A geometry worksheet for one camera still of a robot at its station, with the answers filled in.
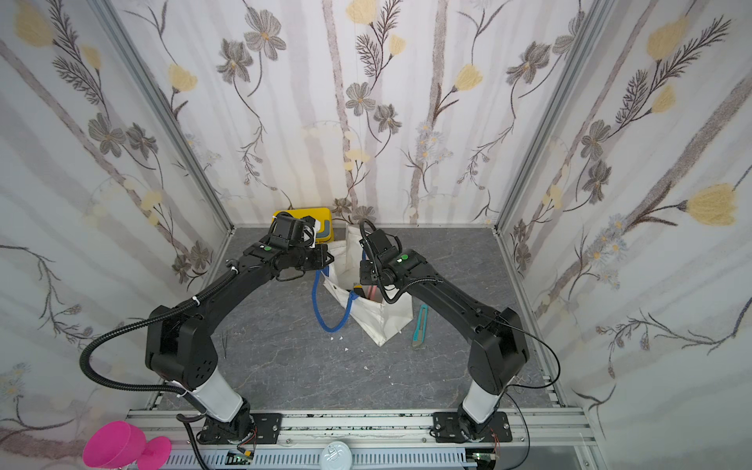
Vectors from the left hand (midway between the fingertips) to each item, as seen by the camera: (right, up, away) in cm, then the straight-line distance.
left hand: (338, 255), depth 85 cm
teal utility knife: (+25, -25, +5) cm, 35 cm away
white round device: (+2, -46, -19) cm, 50 cm away
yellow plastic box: (-9, +15, +22) cm, 28 cm away
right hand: (+10, -4, -4) cm, 11 cm away
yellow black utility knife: (+5, -12, +14) cm, 19 cm away
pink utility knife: (+9, -12, +10) cm, 19 cm away
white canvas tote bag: (+13, -17, -7) cm, 23 cm away
